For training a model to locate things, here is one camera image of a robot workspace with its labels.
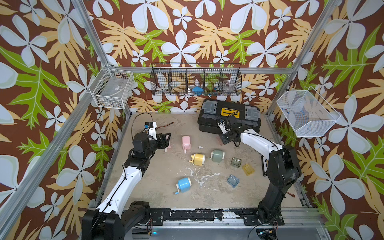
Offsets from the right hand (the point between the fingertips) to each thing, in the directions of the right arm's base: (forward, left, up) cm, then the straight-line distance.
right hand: (224, 135), depth 96 cm
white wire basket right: (+1, -44, +18) cm, 48 cm away
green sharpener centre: (-14, +6, -2) cm, 15 cm away
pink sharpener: (-5, +25, -2) cm, 25 cm away
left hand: (-8, +35, +14) cm, 39 cm away
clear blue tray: (-26, -3, -9) cm, 28 cm away
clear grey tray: (-14, -7, -10) cm, 19 cm away
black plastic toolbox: (+14, +8, +8) cm, 18 cm away
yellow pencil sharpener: (-16, +17, -2) cm, 24 cm away
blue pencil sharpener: (-31, +26, -3) cm, 40 cm away
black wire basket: (+31, +18, +22) cm, 42 cm away
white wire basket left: (+16, +68, +26) cm, 75 cm away
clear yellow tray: (-19, -14, -10) cm, 25 cm away
